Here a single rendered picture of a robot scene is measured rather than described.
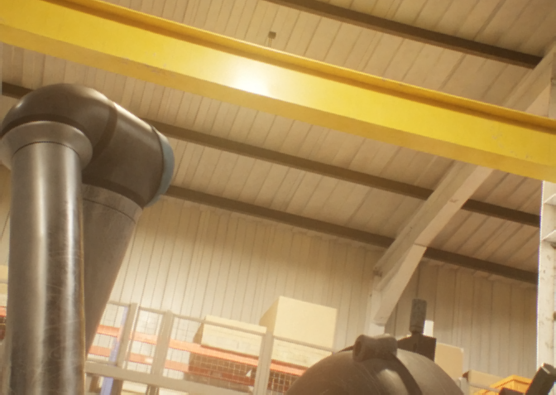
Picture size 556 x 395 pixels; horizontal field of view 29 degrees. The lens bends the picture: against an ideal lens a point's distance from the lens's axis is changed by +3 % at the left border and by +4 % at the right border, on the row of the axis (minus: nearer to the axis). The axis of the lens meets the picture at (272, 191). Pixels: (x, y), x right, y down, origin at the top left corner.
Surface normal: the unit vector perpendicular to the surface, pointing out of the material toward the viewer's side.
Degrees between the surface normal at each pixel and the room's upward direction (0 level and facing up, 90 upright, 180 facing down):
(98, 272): 100
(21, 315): 86
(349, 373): 75
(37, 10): 90
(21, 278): 86
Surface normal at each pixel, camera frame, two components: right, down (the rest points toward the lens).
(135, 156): 0.63, 0.07
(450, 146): -0.15, 0.90
